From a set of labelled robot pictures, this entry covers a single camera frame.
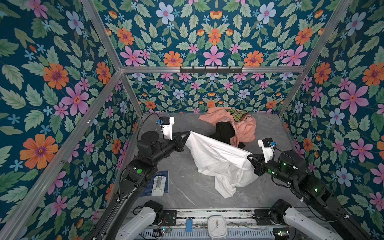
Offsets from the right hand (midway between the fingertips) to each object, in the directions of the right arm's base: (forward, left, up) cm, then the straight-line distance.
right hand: (247, 154), depth 64 cm
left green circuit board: (-25, +41, -32) cm, 58 cm away
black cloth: (+26, +6, -17) cm, 31 cm away
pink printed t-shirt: (+37, -10, -22) cm, 44 cm away
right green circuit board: (-26, -18, -30) cm, 43 cm away
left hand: (+5, +24, +11) cm, 27 cm away
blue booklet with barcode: (-7, +50, -28) cm, 58 cm away
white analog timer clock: (-24, +13, -26) cm, 37 cm away
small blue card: (-22, +27, -31) cm, 46 cm away
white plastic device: (-4, +45, -27) cm, 52 cm away
